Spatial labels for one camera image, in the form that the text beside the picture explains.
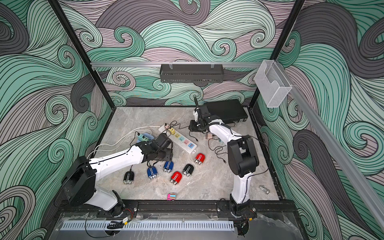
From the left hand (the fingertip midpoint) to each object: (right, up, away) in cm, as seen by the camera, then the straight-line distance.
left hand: (169, 153), depth 84 cm
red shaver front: (+4, -13, -3) cm, 14 cm away
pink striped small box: (+3, -20, -9) cm, 22 cm away
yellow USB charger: (+1, +12, +12) cm, 17 cm away
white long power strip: (+7, +5, +11) cm, 14 cm away
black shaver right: (+11, -9, -1) cm, 15 cm away
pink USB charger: (+25, +9, +15) cm, 31 cm away
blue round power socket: (-14, +7, +13) cm, 21 cm away
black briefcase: (+44, +26, +32) cm, 61 cm away
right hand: (+12, +14, +9) cm, 20 cm away
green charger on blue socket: (-18, +8, +8) cm, 21 cm away
